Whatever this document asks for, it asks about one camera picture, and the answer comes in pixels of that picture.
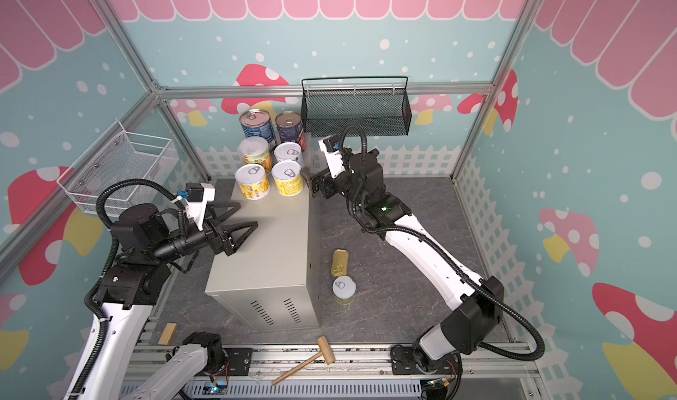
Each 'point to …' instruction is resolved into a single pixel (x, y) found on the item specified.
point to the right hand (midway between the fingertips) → (315, 163)
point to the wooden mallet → (326, 352)
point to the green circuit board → (208, 388)
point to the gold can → (339, 262)
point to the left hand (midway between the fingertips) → (247, 221)
